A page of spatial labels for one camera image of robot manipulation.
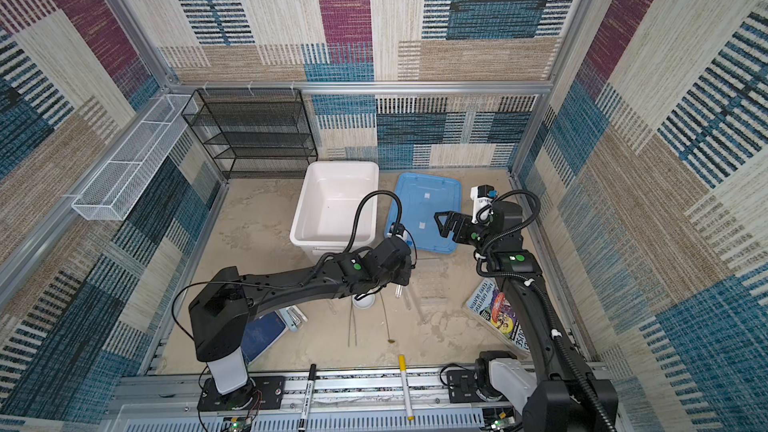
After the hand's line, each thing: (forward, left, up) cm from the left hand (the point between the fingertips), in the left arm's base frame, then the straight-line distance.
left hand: (411, 261), depth 82 cm
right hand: (+6, -9, +10) cm, 15 cm away
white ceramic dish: (-6, +13, -13) cm, 19 cm away
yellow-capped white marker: (-23, +3, -12) cm, 26 cm away
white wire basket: (+9, +71, +20) cm, 74 cm away
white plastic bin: (+27, +27, -11) cm, 40 cm away
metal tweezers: (-10, +17, -12) cm, 23 cm away
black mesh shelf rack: (+49, +53, +6) cm, 73 cm away
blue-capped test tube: (-7, +4, -4) cm, 9 cm away
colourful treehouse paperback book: (-8, -22, -10) cm, 25 cm away
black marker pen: (-32, +26, -11) cm, 43 cm away
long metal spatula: (-11, +7, -13) cm, 18 cm away
